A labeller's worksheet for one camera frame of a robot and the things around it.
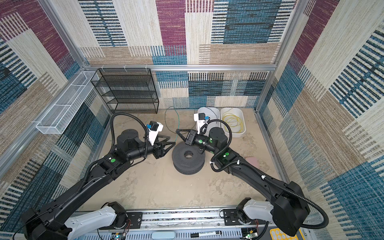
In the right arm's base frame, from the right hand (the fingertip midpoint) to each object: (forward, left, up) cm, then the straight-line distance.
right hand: (176, 134), depth 67 cm
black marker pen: (-34, -8, -31) cm, 47 cm away
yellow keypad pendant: (-35, -44, -31) cm, 64 cm away
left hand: (-1, +2, -2) cm, 3 cm away
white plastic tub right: (+38, -42, -27) cm, 63 cm away
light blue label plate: (-34, +8, -30) cm, 46 cm away
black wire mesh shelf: (+51, +39, -15) cm, 66 cm away
